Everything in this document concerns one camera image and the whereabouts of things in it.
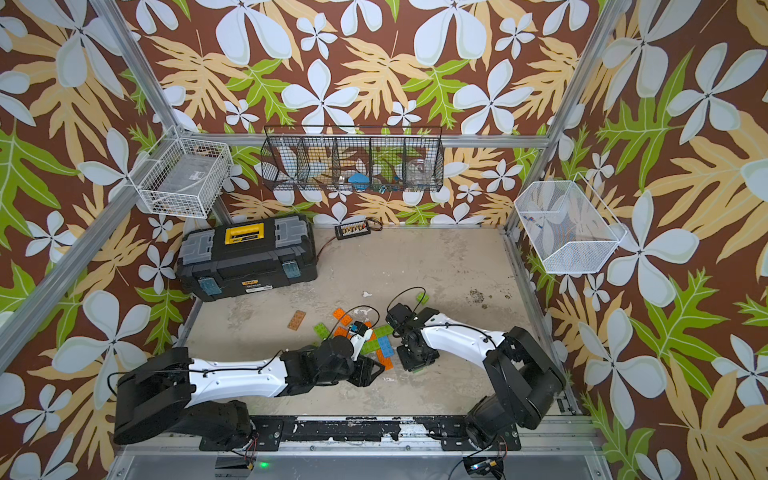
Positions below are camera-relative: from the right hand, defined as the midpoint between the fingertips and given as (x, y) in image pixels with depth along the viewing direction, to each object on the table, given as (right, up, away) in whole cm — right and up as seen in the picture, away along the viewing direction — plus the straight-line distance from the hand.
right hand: (410, 363), depth 86 cm
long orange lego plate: (-7, 0, -1) cm, 7 cm away
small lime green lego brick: (+6, +18, +10) cm, 21 cm away
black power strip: (-21, +42, +33) cm, 57 cm away
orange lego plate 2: (-21, +8, +5) cm, 23 cm away
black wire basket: (-18, +64, +11) cm, 67 cm away
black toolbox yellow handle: (-50, +31, +4) cm, 59 cm away
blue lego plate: (-7, +4, +2) cm, 8 cm away
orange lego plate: (-22, +13, +10) cm, 28 cm away
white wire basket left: (-67, +55, 0) cm, 86 cm away
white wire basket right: (+45, +40, -3) cm, 60 cm away
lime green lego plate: (-27, +8, +5) cm, 29 cm away
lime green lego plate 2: (-8, +8, +5) cm, 12 cm away
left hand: (-8, +2, -7) cm, 11 cm away
